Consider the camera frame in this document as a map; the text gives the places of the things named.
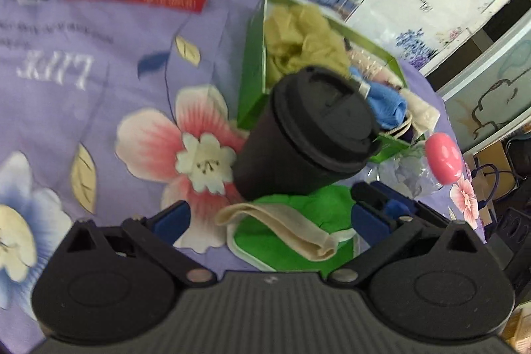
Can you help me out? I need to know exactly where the white fluffy sponge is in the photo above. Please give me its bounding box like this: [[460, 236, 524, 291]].
[[400, 88, 440, 137]]

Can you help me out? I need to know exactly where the blue terry towel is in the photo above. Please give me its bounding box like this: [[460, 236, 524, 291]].
[[349, 66, 407, 130]]

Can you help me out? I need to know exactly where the pink striped bow cloth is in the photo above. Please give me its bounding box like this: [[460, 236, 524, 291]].
[[348, 48, 404, 90]]

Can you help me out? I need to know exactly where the olive green bath pouf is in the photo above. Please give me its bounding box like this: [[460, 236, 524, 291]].
[[264, 4, 351, 88]]

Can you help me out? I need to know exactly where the pink lid clear jar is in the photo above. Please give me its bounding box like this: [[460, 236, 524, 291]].
[[366, 132, 463, 198]]

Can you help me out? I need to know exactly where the beige folded cloth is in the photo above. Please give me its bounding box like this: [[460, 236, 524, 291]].
[[215, 203, 343, 261]]

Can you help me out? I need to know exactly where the black lidded cup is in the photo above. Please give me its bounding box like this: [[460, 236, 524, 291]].
[[233, 66, 380, 200]]

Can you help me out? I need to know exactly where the purple floral tablecloth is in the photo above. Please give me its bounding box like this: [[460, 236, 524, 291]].
[[0, 0, 486, 354]]

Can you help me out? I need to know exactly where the green cardboard box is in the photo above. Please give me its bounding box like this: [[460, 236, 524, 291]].
[[236, 0, 413, 165]]

